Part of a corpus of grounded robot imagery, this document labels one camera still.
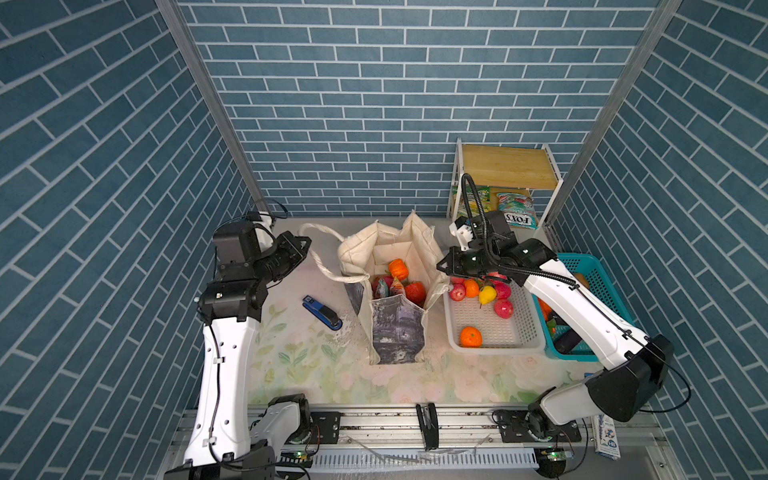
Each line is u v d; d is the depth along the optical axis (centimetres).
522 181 86
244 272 48
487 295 94
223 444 36
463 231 70
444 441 73
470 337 84
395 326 72
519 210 99
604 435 72
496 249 57
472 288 94
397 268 96
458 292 94
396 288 86
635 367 40
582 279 97
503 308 89
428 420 74
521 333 88
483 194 105
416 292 85
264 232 52
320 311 90
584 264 98
